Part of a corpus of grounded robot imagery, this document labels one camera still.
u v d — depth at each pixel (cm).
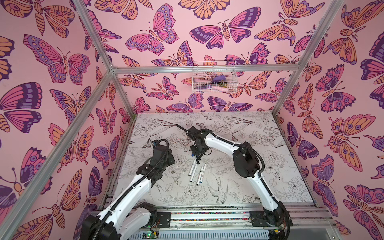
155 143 73
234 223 73
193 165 92
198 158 95
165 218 74
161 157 58
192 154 97
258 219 72
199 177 87
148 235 72
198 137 75
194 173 89
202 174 88
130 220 54
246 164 60
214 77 95
